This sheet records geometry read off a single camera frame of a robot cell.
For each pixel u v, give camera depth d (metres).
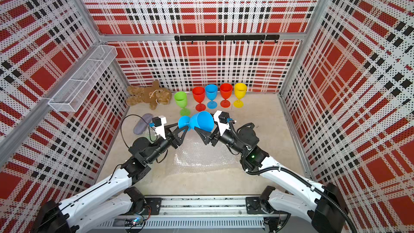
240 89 1.05
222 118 0.53
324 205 0.39
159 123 0.61
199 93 1.05
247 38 0.89
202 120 0.61
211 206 0.75
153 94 1.11
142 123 0.99
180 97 1.04
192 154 0.86
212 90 1.04
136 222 0.70
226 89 1.05
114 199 0.58
